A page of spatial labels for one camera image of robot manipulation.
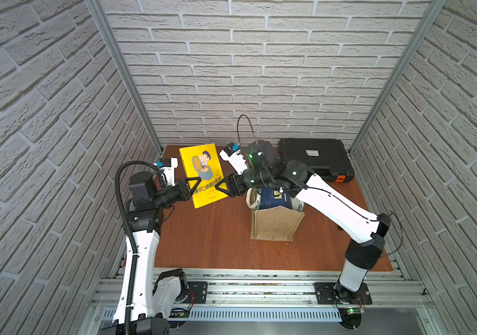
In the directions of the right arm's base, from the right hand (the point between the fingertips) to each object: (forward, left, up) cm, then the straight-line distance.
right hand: (226, 180), depth 66 cm
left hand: (+3, +8, -2) cm, 9 cm away
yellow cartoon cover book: (+8, +8, 0) cm, 12 cm away
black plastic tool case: (+32, -52, -28) cm, 68 cm away
